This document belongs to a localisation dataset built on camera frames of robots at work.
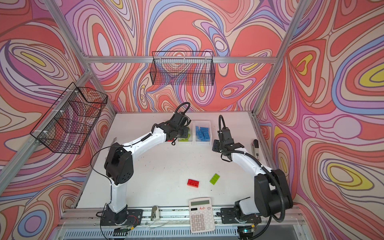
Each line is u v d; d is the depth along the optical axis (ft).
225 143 2.23
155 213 2.41
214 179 2.83
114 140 3.34
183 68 3.17
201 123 3.42
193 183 2.76
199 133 3.33
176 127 2.28
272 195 1.39
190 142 3.21
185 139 3.33
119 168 1.64
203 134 3.32
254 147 3.12
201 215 2.40
